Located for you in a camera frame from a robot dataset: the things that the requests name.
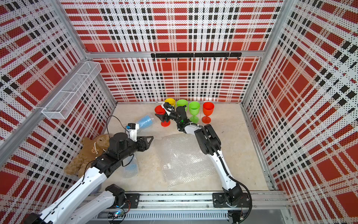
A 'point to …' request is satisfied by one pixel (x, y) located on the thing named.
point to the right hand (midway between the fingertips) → (160, 108)
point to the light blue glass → (131, 168)
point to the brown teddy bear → (90, 149)
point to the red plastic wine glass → (208, 108)
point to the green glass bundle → (194, 107)
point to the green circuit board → (117, 214)
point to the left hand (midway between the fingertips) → (151, 137)
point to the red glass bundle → (159, 109)
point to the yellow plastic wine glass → (171, 101)
